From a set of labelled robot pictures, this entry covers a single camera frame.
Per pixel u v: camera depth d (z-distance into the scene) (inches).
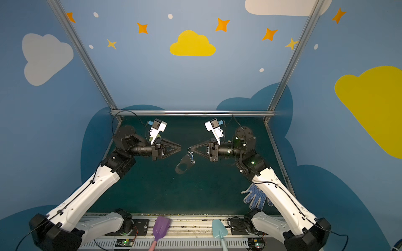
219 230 28.6
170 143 23.3
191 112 71.9
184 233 28.9
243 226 28.9
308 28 30.0
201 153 22.1
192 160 26.2
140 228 29.0
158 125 21.8
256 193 33.6
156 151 21.5
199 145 22.2
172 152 23.1
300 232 15.0
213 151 20.3
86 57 33.9
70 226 15.6
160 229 28.9
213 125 21.1
